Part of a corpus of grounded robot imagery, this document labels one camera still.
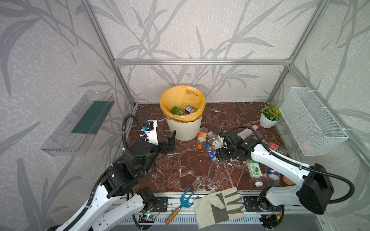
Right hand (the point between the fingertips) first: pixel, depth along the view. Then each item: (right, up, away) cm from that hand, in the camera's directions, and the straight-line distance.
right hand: (220, 153), depth 82 cm
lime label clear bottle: (+20, -11, -1) cm, 22 cm away
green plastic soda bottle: (-28, +25, +16) cm, 41 cm away
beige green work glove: (-4, -25, -10) cm, 28 cm away
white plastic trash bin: (-20, +12, +6) cm, 24 cm away
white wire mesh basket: (+39, +14, -19) cm, 46 cm away
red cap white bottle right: (+21, +10, +15) cm, 28 cm away
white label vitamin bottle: (-2, +6, +16) cm, 17 cm away
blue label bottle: (-18, +26, +14) cm, 34 cm away
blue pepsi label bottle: (-4, -1, +5) cm, 6 cm away
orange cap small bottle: (-11, +5, +14) cm, 18 cm away
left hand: (-26, +15, -20) cm, 36 cm away
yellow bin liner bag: (-26, +35, +14) cm, 46 cm away
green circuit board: (-39, -30, -10) cm, 51 cm away
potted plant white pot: (+36, +22, +12) cm, 43 cm away
